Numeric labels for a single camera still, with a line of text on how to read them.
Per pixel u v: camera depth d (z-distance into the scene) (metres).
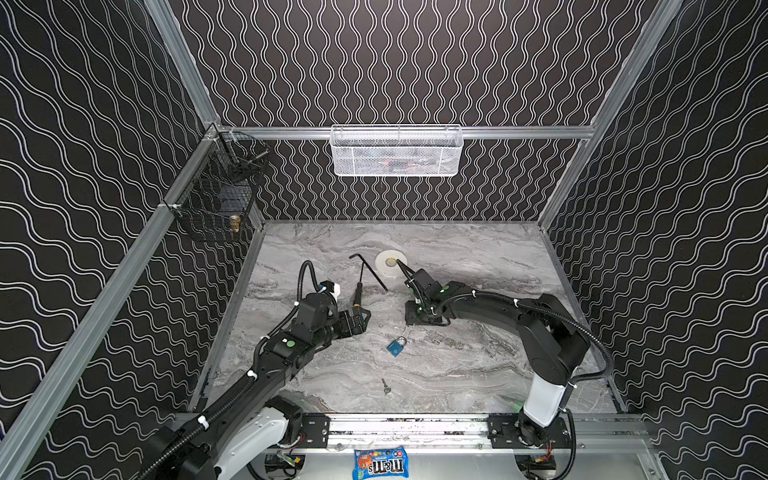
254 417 0.60
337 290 0.75
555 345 0.48
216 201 0.95
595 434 0.77
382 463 0.69
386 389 0.81
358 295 0.98
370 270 1.06
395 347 0.88
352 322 0.72
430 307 0.67
